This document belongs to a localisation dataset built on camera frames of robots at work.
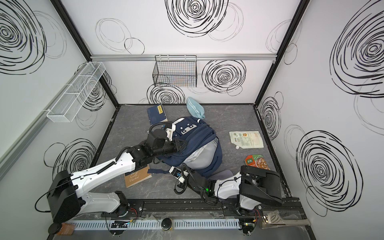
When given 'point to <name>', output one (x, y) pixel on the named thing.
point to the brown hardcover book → (137, 177)
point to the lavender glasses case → (221, 174)
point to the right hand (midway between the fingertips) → (171, 170)
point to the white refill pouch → (246, 139)
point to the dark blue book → (157, 114)
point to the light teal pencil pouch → (195, 108)
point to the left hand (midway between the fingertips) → (189, 142)
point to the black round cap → (54, 228)
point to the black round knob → (166, 224)
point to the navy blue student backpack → (203, 150)
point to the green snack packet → (256, 160)
